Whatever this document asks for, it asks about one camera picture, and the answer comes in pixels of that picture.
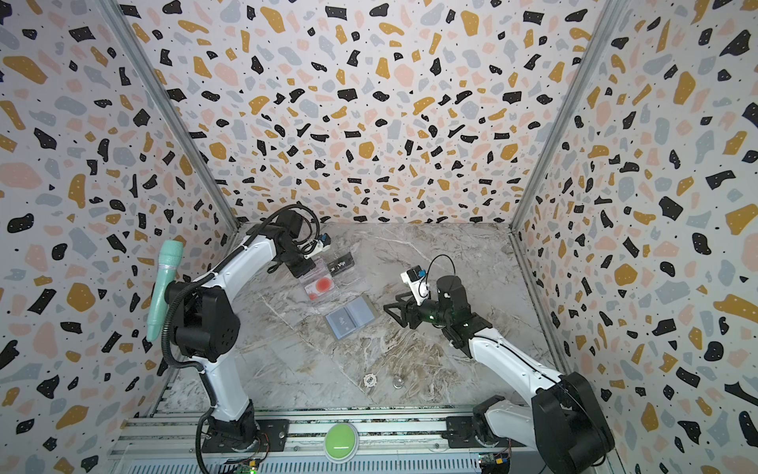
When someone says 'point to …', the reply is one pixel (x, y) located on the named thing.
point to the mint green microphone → (171, 254)
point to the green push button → (341, 442)
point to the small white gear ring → (370, 380)
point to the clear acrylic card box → (322, 270)
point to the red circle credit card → (323, 284)
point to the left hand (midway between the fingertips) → (311, 262)
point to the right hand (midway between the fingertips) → (397, 304)
